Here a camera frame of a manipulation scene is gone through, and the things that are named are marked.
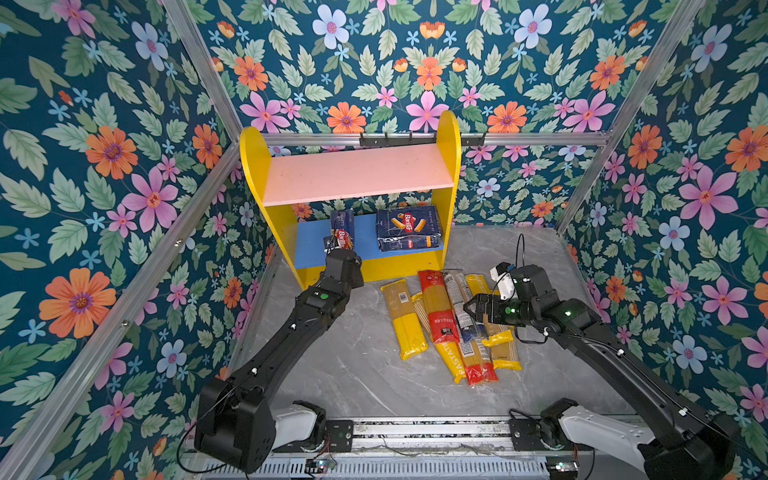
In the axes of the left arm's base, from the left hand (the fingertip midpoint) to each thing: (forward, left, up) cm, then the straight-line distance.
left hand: (353, 257), depth 81 cm
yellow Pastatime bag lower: (-22, -26, -20) cm, 40 cm away
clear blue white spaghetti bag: (-2, -32, -18) cm, 37 cm away
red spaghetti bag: (-6, -25, -20) cm, 32 cm away
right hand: (-15, -32, -3) cm, 36 cm away
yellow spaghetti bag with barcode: (-16, -15, -20) cm, 29 cm away
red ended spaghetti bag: (-23, -34, -20) cm, 45 cm away
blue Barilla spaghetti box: (+15, +4, 0) cm, 15 cm away
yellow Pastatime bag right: (-19, -41, -19) cm, 49 cm away
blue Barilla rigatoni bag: (+13, -16, -3) cm, 21 cm away
